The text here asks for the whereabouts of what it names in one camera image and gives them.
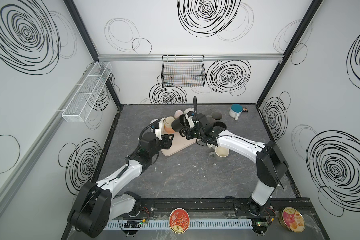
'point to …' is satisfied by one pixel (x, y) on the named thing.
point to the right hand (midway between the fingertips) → (181, 130)
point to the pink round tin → (292, 219)
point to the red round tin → (179, 220)
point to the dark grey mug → (216, 115)
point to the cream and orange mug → (167, 124)
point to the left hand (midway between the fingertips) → (173, 135)
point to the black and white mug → (220, 124)
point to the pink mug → (178, 113)
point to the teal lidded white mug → (235, 110)
